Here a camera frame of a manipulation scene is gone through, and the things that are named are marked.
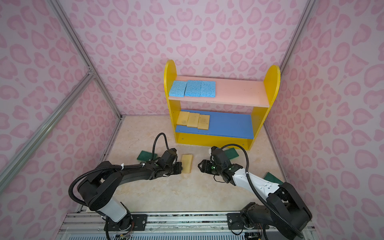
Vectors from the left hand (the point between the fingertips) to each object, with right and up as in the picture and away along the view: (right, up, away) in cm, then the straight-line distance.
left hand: (184, 166), depth 90 cm
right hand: (+10, +2, -6) cm, 12 cm away
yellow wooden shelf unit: (+25, +36, +32) cm, 54 cm away
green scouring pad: (-25, +5, +6) cm, 26 cm away
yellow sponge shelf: (-2, +29, +7) cm, 30 cm away
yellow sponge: (+5, +28, +6) cm, 29 cm away
